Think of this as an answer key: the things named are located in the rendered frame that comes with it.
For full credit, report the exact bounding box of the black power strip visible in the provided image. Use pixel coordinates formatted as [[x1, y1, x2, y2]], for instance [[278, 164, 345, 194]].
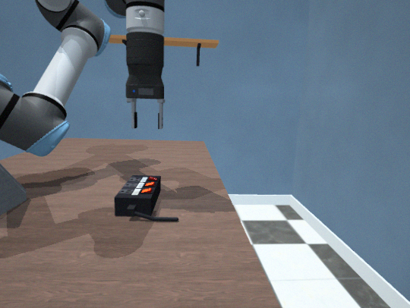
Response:
[[115, 175, 178, 222]]

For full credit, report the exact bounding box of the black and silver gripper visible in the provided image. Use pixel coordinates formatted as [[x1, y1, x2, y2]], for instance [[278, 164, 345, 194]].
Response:
[[126, 6, 165, 129]]

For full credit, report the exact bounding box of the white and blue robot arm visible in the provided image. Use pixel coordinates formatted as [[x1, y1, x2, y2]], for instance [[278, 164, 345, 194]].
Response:
[[0, 0, 165, 156]]

